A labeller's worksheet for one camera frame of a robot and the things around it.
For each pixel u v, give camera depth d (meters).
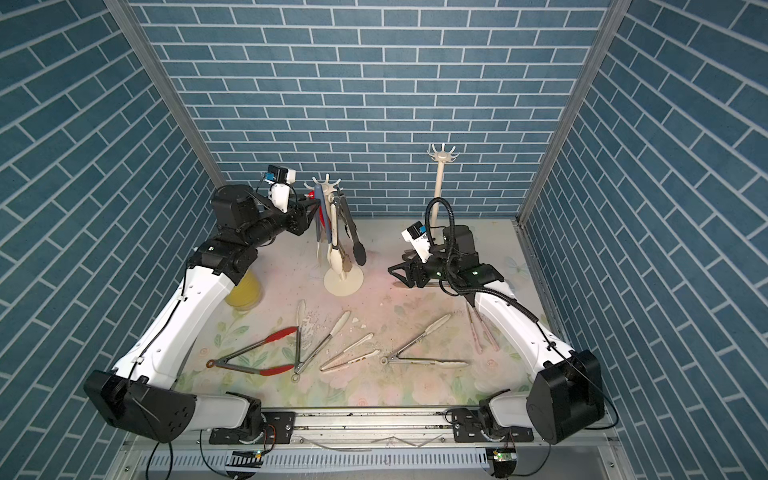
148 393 0.37
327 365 0.84
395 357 0.84
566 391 0.40
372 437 0.74
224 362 0.84
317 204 0.69
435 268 0.67
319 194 0.70
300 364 0.83
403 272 0.69
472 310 0.96
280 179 0.58
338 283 1.02
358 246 0.82
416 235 0.67
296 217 0.61
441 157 0.82
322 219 0.74
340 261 0.81
